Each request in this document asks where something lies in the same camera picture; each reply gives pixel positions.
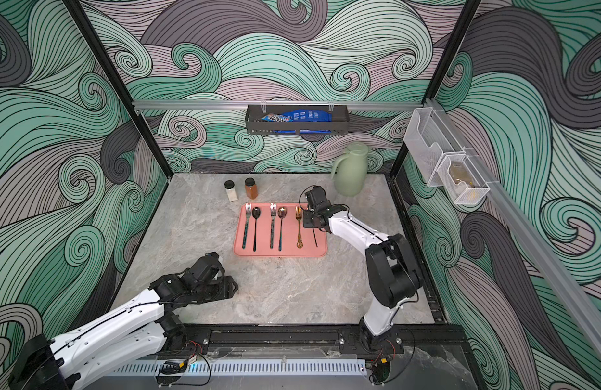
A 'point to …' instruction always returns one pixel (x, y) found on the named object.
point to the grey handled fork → (273, 213)
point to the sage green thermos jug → (349, 171)
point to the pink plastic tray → (276, 230)
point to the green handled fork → (248, 213)
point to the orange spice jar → (251, 188)
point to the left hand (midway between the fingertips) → (234, 286)
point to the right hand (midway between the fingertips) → (316, 218)
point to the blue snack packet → (300, 116)
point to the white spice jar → (229, 185)
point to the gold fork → (299, 216)
